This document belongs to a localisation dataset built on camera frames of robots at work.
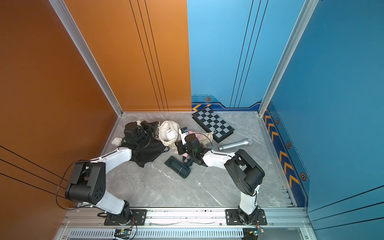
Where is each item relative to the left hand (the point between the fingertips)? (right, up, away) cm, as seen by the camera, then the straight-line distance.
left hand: (160, 118), depth 87 cm
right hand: (+10, -14, +3) cm, 18 cm away
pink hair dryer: (+15, -22, +4) cm, 27 cm away
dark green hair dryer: (+14, -29, -3) cm, 32 cm away
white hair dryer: (+6, -9, +3) cm, 12 cm away
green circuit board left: (-15, -57, -15) cm, 60 cm away
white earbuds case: (-34, -15, +16) cm, 40 cm away
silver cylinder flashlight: (+47, -17, +11) cm, 51 cm away
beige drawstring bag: (+2, -5, +4) cm, 6 cm away
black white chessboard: (+31, 0, +25) cm, 40 cm away
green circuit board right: (+50, -55, -17) cm, 76 cm away
